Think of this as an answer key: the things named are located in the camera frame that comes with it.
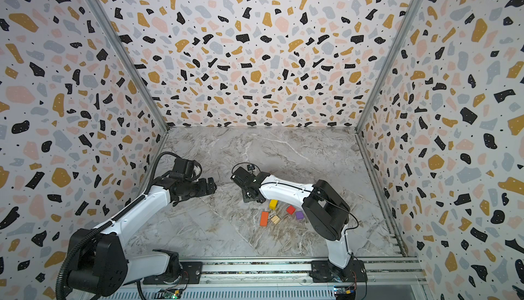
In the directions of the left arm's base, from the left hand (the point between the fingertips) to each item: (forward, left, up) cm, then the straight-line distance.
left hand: (207, 186), depth 86 cm
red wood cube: (-7, -36, -10) cm, 38 cm away
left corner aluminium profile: (+48, +36, +18) cm, 62 cm away
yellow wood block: (-5, -28, -7) cm, 29 cm away
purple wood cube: (-9, -39, -10) cm, 42 cm away
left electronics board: (-36, +8, -10) cm, 38 cm away
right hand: (0, -17, -4) cm, 18 cm away
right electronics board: (-37, -52, -11) cm, 65 cm away
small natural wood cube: (-12, -29, -9) cm, 32 cm away
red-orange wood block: (-11, -24, -11) cm, 28 cm away
